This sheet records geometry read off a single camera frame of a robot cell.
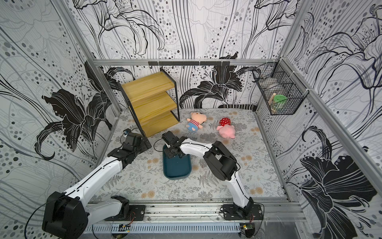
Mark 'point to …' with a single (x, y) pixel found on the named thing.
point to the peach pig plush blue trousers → (195, 121)
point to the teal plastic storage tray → (176, 168)
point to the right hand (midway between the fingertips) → (172, 149)
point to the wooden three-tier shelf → (153, 100)
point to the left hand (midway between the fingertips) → (144, 146)
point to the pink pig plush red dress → (226, 129)
